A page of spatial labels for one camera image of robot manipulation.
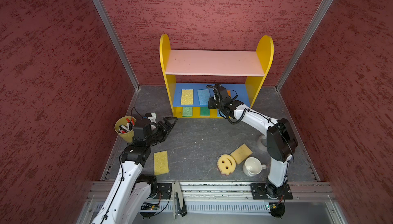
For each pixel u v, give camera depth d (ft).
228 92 2.41
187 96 3.10
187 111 3.38
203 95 3.10
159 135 2.18
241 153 2.80
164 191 2.41
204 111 3.37
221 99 2.28
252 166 2.61
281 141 1.61
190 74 2.39
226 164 2.63
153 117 2.30
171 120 2.32
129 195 1.52
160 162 2.71
